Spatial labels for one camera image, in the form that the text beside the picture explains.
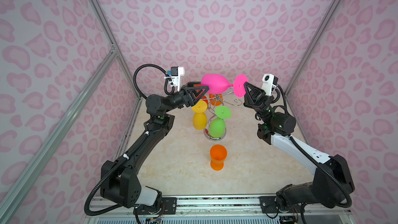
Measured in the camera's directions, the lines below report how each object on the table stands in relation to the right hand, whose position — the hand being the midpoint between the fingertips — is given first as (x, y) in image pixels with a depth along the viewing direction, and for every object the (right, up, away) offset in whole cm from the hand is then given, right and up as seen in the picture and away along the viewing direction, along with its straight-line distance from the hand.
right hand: (245, 89), depth 50 cm
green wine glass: (-7, -14, +23) cm, 28 cm away
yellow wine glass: (-16, -11, +28) cm, 34 cm away
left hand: (-11, +2, +5) cm, 13 cm away
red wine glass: (-13, 0, +36) cm, 38 cm away
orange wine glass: (-6, -29, +27) cm, 40 cm away
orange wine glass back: (-7, -2, +25) cm, 26 cm away
